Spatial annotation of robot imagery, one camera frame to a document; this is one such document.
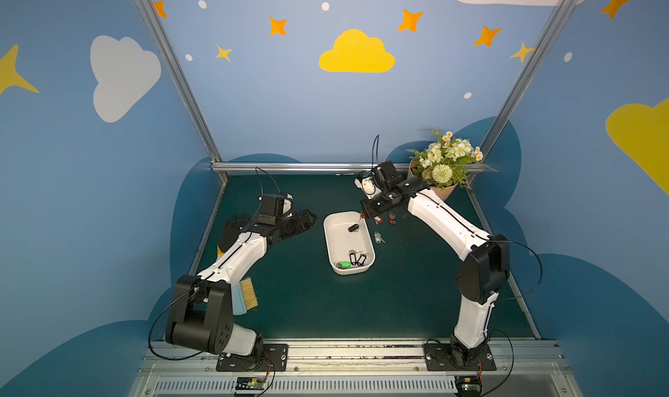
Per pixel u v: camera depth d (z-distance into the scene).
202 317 0.43
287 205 0.72
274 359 0.75
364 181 0.78
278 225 0.72
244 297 0.85
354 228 1.04
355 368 0.74
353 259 0.95
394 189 0.64
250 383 0.72
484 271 0.48
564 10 0.73
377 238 1.01
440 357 0.75
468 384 0.73
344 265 0.93
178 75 0.85
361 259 0.95
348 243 1.00
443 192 0.96
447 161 0.88
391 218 0.73
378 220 1.08
